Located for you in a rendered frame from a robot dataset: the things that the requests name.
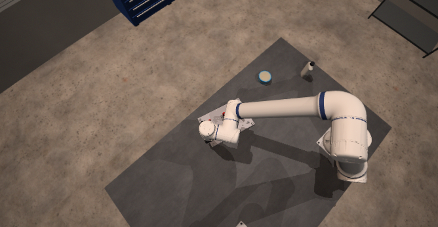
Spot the white plastic bottle with black cap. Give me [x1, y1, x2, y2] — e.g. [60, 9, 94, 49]
[301, 61, 315, 79]

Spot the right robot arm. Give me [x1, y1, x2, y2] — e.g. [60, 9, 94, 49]
[199, 91, 372, 183]

